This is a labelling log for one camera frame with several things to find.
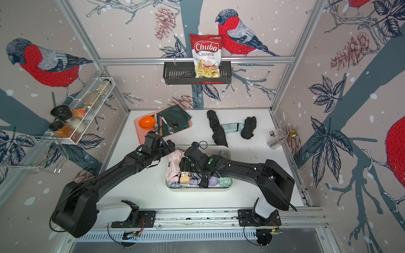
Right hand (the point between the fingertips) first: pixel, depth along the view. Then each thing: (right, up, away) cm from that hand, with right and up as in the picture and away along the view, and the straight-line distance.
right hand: (182, 165), depth 81 cm
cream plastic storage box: (-3, -7, -3) cm, 8 cm away
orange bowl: (-30, +23, +28) cm, 47 cm away
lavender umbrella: (+7, -7, +1) cm, 10 cm away
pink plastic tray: (-33, +15, +26) cm, 45 cm away
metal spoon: (-13, +17, +28) cm, 35 cm away
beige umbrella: (+2, -5, -4) cm, 7 cm away
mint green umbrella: (+22, -8, -1) cm, 24 cm away
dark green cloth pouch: (-11, +26, +34) cm, 44 cm away
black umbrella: (+11, -9, +1) cm, 14 cm away
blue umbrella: (-4, -11, +1) cm, 12 cm away
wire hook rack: (-53, +12, -23) cm, 59 cm away
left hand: (-7, +11, +7) cm, 14 cm away
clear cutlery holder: (+54, +11, +13) cm, 57 cm away
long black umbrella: (+21, +14, +19) cm, 31 cm away
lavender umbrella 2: (+16, -8, -1) cm, 18 cm away
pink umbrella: (-5, -1, 0) cm, 5 cm away
